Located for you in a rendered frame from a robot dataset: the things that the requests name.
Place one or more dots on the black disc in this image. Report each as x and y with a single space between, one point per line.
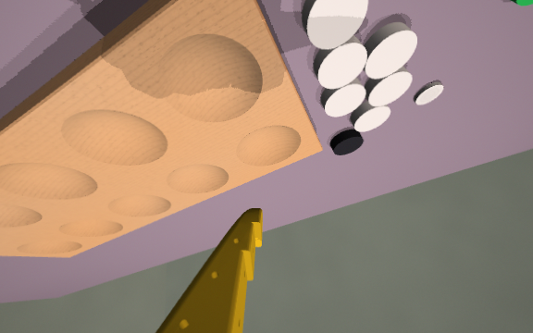
346 142

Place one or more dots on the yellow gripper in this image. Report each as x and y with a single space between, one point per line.
214 301

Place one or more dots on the orange tray with round pockets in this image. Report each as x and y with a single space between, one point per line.
183 100

